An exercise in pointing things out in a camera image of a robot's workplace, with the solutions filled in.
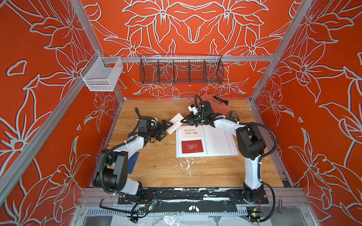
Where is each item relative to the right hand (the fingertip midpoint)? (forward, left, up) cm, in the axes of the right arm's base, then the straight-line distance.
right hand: (181, 119), depth 88 cm
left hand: (-5, +7, -3) cm, 9 cm away
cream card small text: (+1, +4, -3) cm, 5 cm away
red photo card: (-12, -7, -14) cm, 20 cm away
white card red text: (-1, -7, -14) cm, 16 cm away
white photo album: (-8, -16, -13) cm, 22 cm away
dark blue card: (-23, +31, -16) cm, 42 cm away
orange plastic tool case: (+22, -28, -11) cm, 37 cm away
